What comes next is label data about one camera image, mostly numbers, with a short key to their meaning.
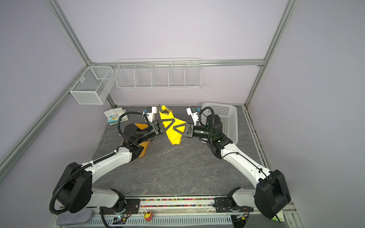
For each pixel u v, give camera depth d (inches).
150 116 25.8
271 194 15.7
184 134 24.9
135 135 22.8
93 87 37.0
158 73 38.8
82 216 27.3
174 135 25.8
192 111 25.3
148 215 26.3
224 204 29.1
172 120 26.3
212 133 22.5
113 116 41.4
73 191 16.4
